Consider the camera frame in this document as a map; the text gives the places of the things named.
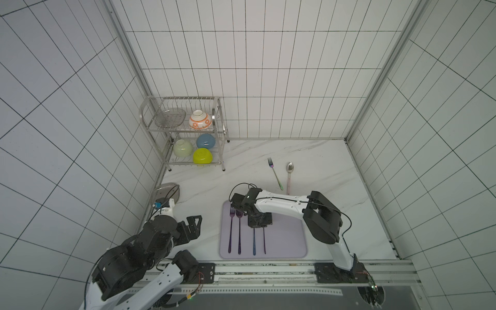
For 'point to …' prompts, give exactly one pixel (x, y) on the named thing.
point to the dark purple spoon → (239, 213)
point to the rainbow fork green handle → (271, 165)
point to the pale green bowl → (182, 148)
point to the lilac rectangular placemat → (285, 238)
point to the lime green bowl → (202, 155)
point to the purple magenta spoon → (264, 240)
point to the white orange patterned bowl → (199, 120)
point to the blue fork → (254, 242)
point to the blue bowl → (205, 141)
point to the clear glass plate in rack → (170, 117)
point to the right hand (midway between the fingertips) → (255, 229)
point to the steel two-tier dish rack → (187, 130)
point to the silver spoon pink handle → (289, 169)
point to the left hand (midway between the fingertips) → (186, 226)
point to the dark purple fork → (232, 214)
